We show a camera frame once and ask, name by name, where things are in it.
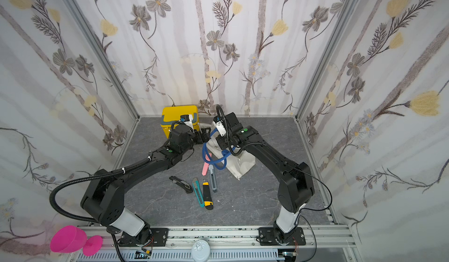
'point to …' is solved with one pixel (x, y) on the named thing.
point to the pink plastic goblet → (72, 238)
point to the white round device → (200, 251)
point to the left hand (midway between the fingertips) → (206, 128)
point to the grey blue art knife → (213, 176)
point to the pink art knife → (206, 166)
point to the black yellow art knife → (208, 202)
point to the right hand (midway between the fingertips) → (223, 135)
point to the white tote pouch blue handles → (226, 159)
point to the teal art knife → (197, 190)
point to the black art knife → (182, 183)
